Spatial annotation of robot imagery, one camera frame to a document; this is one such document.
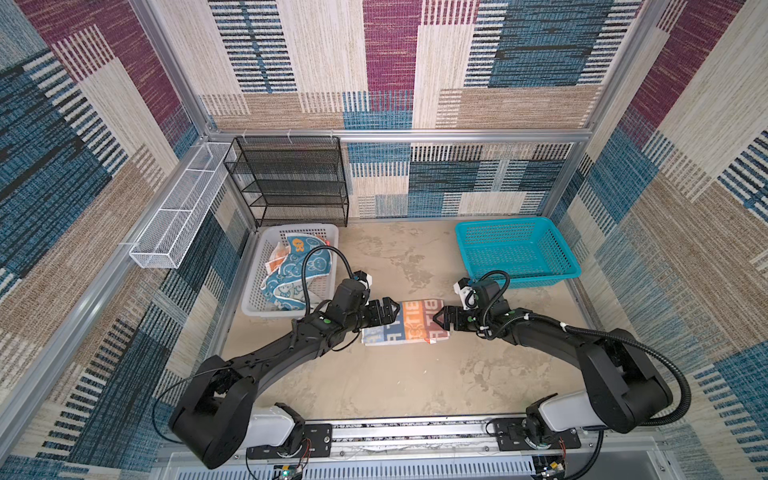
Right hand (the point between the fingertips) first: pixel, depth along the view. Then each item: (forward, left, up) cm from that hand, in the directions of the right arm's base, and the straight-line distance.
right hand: (446, 322), depth 90 cm
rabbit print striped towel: (+1, +9, -2) cm, 9 cm away
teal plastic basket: (+29, -35, -4) cm, 46 cm away
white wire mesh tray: (+20, +82, +17) cm, 86 cm away
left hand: (+1, +16, +9) cm, 19 cm away
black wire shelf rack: (+49, +50, +15) cm, 72 cm away
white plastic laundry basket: (+7, +57, +4) cm, 58 cm away
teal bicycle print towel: (+13, +50, +1) cm, 51 cm away
